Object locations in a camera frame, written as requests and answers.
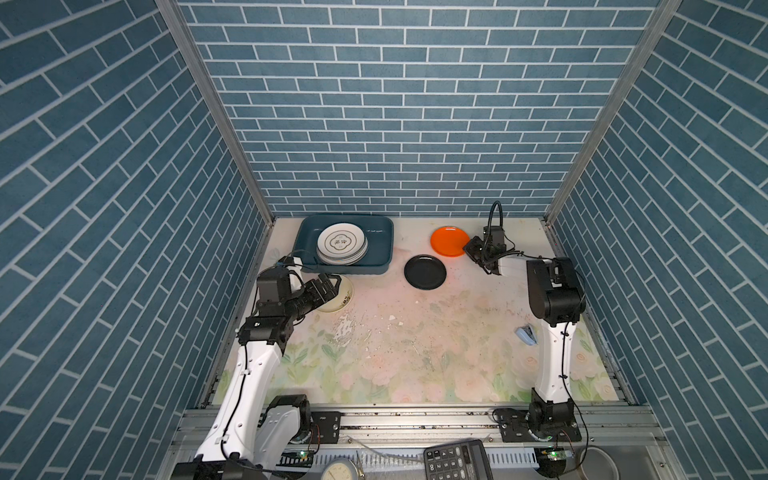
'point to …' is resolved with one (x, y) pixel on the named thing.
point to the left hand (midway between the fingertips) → (331, 283)
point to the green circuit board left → (302, 458)
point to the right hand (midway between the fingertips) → (463, 240)
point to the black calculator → (466, 460)
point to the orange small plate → (449, 240)
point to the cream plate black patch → (343, 300)
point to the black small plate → (425, 272)
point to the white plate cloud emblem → (340, 240)
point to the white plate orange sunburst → (344, 260)
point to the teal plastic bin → (379, 231)
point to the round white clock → (340, 469)
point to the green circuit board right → (551, 461)
